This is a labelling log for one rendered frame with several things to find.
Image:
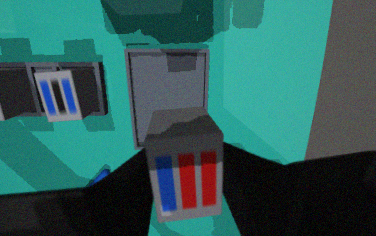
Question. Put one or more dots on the grey wall panel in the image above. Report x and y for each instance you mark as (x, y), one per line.
(344, 119)

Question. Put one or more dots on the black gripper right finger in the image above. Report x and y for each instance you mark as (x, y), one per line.
(267, 198)

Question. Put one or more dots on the blue thin rod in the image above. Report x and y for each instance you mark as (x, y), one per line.
(103, 174)

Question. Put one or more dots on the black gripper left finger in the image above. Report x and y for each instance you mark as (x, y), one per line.
(120, 204)

